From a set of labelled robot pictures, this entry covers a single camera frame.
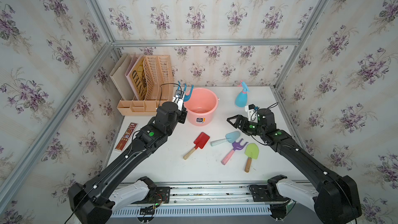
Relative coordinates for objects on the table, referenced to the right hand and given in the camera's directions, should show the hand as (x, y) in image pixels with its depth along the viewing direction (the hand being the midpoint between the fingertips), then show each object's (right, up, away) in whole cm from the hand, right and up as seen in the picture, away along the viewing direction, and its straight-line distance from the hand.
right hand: (233, 122), depth 79 cm
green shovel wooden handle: (+13, -18, +9) cm, 23 cm away
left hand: (-26, +10, -8) cm, 29 cm away
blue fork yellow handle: (-24, +13, -9) cm, 29 cm away
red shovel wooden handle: (-17, -13, +13) cm, 25 cm away
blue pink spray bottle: (+11, +12, +25) cm, 30 cm away
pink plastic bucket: (-17, +7, +22) cm, 29 cm away
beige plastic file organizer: (-47, +29, +29) cm, 62 cm away
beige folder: (-63, +26, +5) cm, 68 cm away
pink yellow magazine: (-57, +27, +13) cm, 64 cm away
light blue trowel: (+1, -11, +14) cm, 18 cm away
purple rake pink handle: (+4, -15, +9) cm, 18 cm away
